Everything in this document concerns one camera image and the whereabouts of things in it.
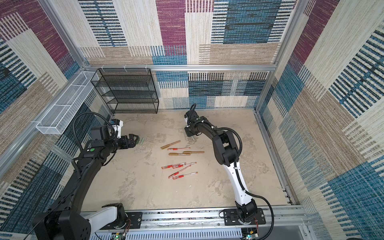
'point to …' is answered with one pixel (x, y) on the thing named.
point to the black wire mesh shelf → (127, 90)
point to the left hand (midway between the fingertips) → (129, 134)
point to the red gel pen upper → (179, 148)
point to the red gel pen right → (182, 164)
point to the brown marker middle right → (193, 152)
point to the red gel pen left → (169, 166)
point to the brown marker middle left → (178, 154)
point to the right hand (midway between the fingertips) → (191, 132)
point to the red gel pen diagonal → (179, 171)
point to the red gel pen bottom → (181, 176)
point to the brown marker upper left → (170, 144)
